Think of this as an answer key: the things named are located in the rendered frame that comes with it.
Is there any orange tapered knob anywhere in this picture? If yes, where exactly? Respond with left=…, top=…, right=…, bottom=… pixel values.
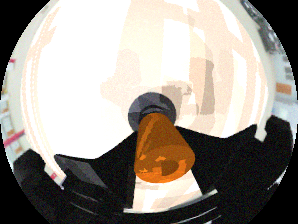
left=133, top=113, right=196, bottom=184

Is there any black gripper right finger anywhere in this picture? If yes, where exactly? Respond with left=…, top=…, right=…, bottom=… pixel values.
left=174, top=123, right=258, bottom=196

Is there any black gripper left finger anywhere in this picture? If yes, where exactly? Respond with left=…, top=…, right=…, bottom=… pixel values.
left=53, top=131, right=137, bottom=209

